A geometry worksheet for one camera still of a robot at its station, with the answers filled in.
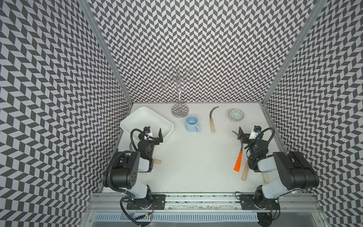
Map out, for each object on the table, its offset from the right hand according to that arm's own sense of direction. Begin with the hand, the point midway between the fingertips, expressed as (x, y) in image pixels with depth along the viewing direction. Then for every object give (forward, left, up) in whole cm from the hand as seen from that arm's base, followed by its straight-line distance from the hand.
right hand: (246, 129), depth 89 cm
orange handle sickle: (-20, +8, -11) cm, 24 cm away
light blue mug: (+8, +35, -5) cm, 37 cm away
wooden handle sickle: (-23, +3, -12) cm, 26 cm away
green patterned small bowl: (+19, 0, -9) cm, 21 cm away
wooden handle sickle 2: (-17, +56, -8) cm, 59 cm away
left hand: (+1, +60, 0) cm, 60 cm away
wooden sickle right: (-27, -7, -10) cm, 30 cm away
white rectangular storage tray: (+20, +72, -10) cm, 75 cm away
